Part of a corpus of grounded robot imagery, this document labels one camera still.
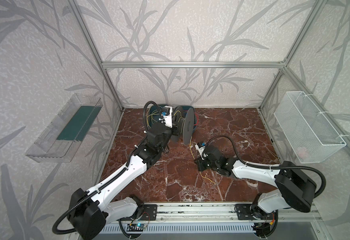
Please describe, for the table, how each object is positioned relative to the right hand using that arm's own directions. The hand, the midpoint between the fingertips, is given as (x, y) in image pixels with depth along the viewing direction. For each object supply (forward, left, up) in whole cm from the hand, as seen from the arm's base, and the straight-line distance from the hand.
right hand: (194, 156), depth 86 cm
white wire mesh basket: (-4, -49, +26) cm, 55 cm away
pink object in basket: (-4, -52, +13) cm, 54 cm away
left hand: (+10, +8, +27) cm, 30 cm away
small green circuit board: (-33, +27, -6) cm, 43 cm away
